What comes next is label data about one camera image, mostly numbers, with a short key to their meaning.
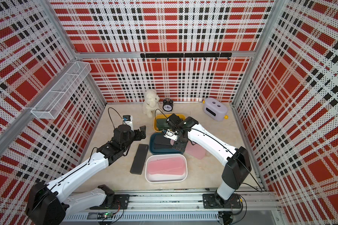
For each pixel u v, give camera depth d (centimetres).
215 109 105
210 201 73
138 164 88
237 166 42
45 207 38
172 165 80
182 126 55
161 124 101
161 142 93
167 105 111
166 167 85
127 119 69
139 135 72
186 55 88
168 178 81
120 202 73
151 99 99
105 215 69
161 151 90
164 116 63
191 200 75
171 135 69
